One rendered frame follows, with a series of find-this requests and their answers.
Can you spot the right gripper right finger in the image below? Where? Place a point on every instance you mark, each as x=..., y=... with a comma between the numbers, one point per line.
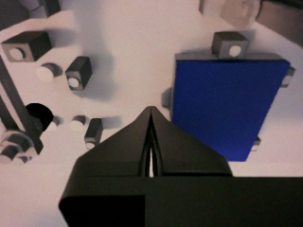
x=181, y=154

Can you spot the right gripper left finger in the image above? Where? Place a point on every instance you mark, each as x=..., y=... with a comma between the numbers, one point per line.
x=121, y=153

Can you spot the grey fixture plate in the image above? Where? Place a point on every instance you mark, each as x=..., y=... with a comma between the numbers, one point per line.
x=130, y=44

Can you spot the blue flat plate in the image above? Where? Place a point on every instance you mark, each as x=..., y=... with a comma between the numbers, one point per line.
x=223, y=103

